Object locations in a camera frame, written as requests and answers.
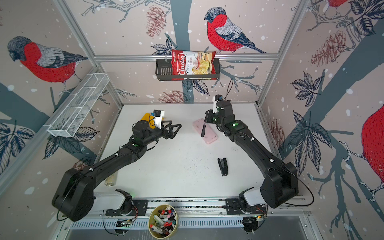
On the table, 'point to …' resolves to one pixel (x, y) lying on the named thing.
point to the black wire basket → (164, 72)
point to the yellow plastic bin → (150, 118)
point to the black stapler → (223, 165)
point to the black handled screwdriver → (203, 131)
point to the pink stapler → (209, 136)
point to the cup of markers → (163, 221)
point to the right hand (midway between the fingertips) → (203, 114)
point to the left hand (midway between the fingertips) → (176, 124)
